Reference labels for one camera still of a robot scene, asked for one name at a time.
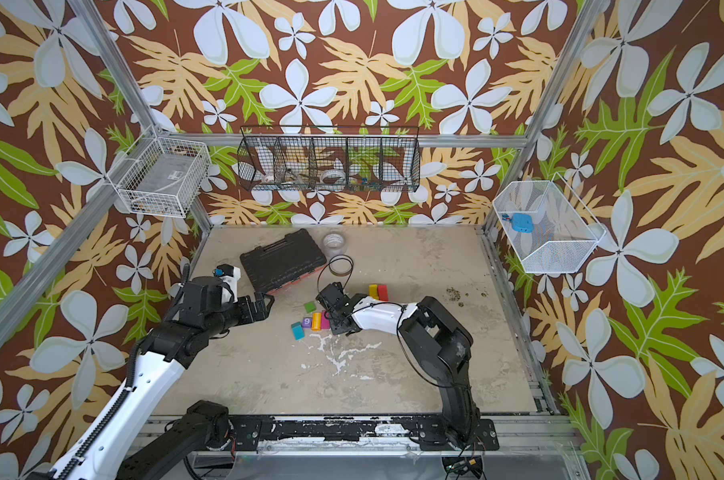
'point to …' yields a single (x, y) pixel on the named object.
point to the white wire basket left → (163, 176)
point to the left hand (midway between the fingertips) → (258, 296)
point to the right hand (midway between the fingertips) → (340, 321)
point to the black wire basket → (330, 158)
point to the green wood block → (310, 307)
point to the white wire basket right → (547, 227)
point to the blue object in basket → (520, 222)
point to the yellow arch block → (373, 291)
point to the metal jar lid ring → (341, 266)
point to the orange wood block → (316, 321)
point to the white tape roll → (334, 173)
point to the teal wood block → (297, 330)
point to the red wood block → (383, 292)
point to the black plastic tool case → (268, 269)
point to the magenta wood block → (325, 322)
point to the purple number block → (307, 322)
